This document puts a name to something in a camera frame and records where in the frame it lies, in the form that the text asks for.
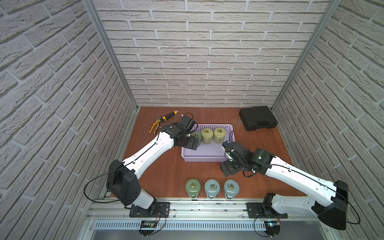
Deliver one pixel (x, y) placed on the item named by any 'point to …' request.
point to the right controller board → (272, 227)
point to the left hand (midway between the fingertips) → (191, 140)
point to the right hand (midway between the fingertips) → (230, 164)
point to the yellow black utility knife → (164, 118)
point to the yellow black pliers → (158, 120)
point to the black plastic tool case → (259, 117)
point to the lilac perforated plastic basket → (212, 152)
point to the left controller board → (147, 224)
